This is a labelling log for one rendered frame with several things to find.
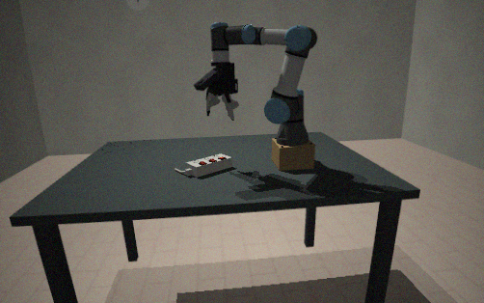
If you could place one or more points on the white power strip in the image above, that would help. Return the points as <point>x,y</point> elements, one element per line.
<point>208,165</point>

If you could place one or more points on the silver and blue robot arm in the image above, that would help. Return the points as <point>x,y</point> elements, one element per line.
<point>280,108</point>

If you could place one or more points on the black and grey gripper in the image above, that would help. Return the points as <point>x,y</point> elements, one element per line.
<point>224,88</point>

